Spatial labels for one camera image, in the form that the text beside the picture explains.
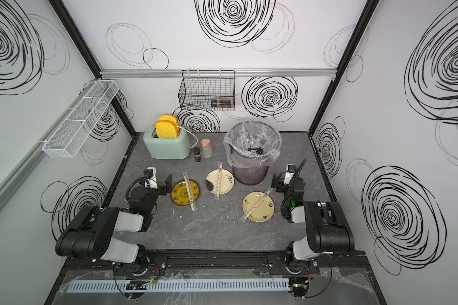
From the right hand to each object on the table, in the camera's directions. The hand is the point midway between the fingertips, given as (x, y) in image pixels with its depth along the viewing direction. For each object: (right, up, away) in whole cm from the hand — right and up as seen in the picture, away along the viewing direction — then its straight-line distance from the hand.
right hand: (286, 174), depth 91 cm
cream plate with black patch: (-29, -5, +6) cm, 29 cm away
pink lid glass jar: (-40, +13, +11) cm, 43 cm away
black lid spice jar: (-45, +11, +9) cm, 47 cm away
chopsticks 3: (-20, -18, -7) cm, 28 cm away
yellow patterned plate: (-53, -10, +2) cm, 54 cm away
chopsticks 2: (-33, +3, +11) cm, 35 cm away
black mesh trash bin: (-17, -1, -2) cm, 17 cm away
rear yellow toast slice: (-59, +28, +5) cm, 65 cm away
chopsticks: (-47, -9, +2) cm, 48 cm away
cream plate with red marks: (-12, -17, -4) cm, 21 cm away
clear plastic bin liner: (-16, +15, +2) cm, 22 cm away
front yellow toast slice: (-60, +22, +3) cm, 64 cm away
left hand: (-60, 0, -3) cm, 60 cm away
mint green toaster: (-61, +13, +8) cm, 63 cm away
